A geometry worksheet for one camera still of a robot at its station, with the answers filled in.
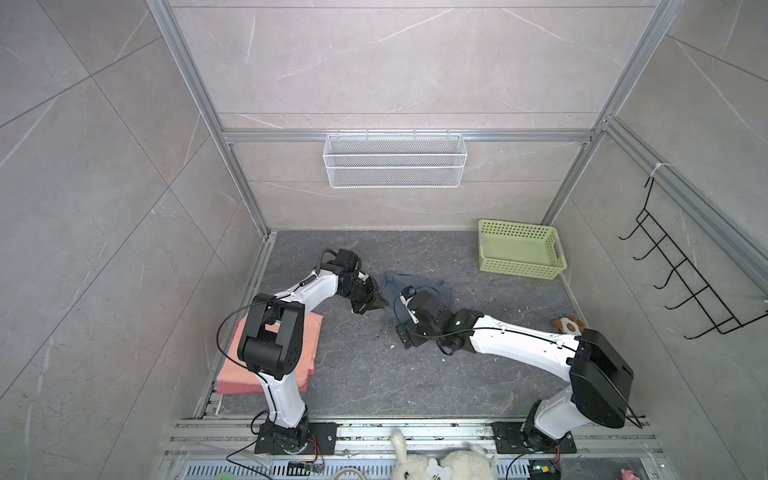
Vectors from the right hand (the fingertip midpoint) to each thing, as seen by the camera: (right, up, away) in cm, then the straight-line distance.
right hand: (409, 322), depth 85 cm
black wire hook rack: (+61, +6, -27) cm, 67 cm away
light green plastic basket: (+44, +22, +28) cm, 57 cm away
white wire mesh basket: (-4, +52, +16) cm, 54 cm away
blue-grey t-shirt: (-4, +10, +16) cm, 19 cm away
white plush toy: (+12, -25, -22) cm, 36 cm away
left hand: (-6, +7, +4) cm, 10 cm away
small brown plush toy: (+51, -2, +6) cm, 51 cm away
